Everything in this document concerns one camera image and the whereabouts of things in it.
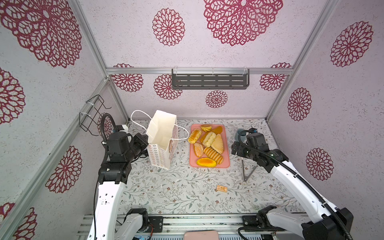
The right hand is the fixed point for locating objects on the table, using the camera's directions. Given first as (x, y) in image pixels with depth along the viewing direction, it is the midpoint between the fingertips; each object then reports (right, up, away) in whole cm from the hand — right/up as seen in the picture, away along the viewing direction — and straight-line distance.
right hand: (239, 145), depth 79 cm
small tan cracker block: (-7, -25, +5) cm, 27 cm away
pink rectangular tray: (-24, -10, +18) cm, 32 cm away
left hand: (-46, +4, -9) cm, 47 cm away
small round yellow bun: (-15, +11, +31) cm, 36 cm away
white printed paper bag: (-43, +5, +12) cm, 45 cm away
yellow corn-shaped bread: (-23, +5, +26) cm, 35 cm away
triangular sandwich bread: (-8, -2, +21) cm, 23 cm away
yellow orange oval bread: (-16, -12, +13) cm, 24 cm away
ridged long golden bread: (-14, -6, +17) cm, 23 cm away
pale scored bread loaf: (-14, +2, +18) cm, 23 cm away
